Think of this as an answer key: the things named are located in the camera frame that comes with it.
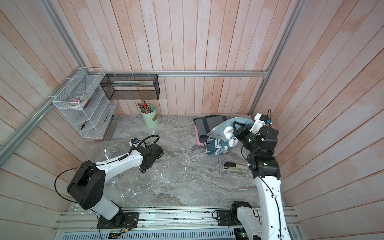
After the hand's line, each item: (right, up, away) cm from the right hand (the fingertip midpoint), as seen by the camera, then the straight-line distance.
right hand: (232, 121), depth 67 cm
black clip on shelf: (-84, -2, +21) cm, 86 cm away
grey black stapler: (+7, -26, +21) cm, 34 cm away
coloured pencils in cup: (-49, +11, +31) cm, 59 cm away
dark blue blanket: (-8, 0, +34) cm, 35 cm away
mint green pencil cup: (-48, +6, +38) cm, 62 cm away
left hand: (-53, -21, +19) cm, 60 cm away
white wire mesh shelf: (-75, +6, +21) cm, 78 cm away
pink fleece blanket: (-13, -13, +33) cm, 37 cm away
